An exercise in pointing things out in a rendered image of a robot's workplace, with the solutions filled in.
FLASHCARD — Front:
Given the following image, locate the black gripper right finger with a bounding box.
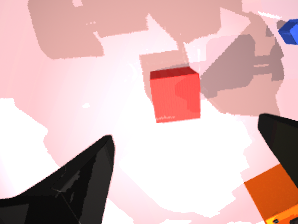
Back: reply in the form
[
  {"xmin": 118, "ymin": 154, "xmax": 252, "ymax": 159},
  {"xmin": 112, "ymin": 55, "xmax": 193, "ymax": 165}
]
[{"xmin": 258, "ymin": 113, "xmax": 298, "ymax": 189}]

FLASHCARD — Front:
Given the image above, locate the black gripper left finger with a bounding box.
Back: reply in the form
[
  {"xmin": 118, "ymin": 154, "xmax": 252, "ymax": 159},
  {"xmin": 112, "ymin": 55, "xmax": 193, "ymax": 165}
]
[{"xmin": 0, "ymin": 135, "xmax": 116, "ymax": 224}]

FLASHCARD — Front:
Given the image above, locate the blue cube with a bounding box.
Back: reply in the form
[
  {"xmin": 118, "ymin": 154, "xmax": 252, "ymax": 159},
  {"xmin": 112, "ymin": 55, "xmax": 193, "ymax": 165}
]
[{"xmin": 278, "ymin": 19, "xmax": 298, "ymax": 45}]

